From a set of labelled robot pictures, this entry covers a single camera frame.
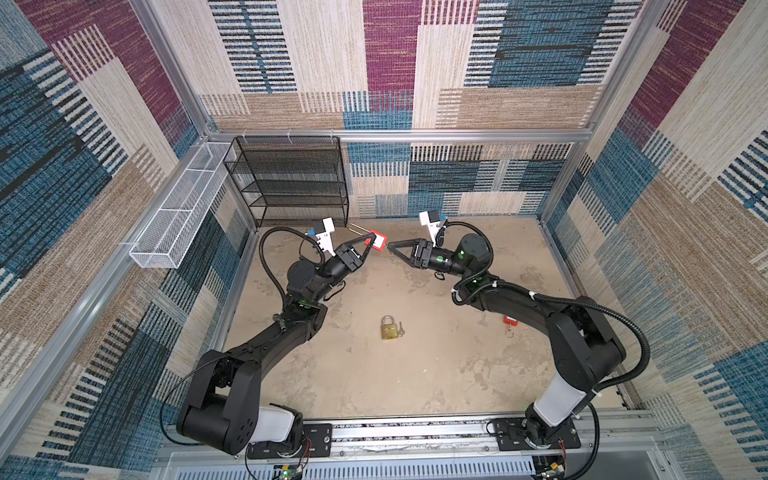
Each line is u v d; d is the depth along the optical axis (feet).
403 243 2.28
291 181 3.63
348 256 2.17
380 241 2.34
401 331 3.01
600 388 1.66
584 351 1.54
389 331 2.99
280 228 2.31
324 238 2.27
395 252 2.34
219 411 1.36
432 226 2.37
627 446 2.34
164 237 2.34
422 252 2.22
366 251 2.31
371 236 2.33
